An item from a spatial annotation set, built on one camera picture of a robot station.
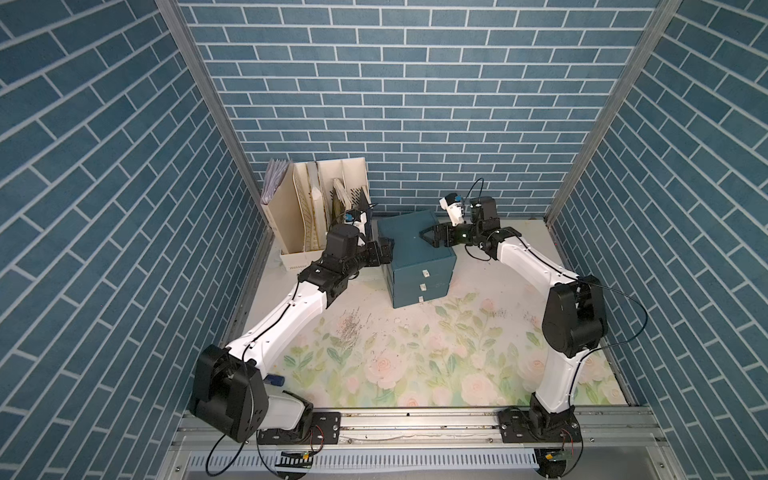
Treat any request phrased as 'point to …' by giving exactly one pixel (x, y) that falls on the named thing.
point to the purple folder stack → (274, 174)
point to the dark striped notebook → (358, 199)
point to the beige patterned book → (341, 201)
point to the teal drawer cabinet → (419, 272)
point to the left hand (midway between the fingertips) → (389, 243)
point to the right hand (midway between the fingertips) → (432, 233)
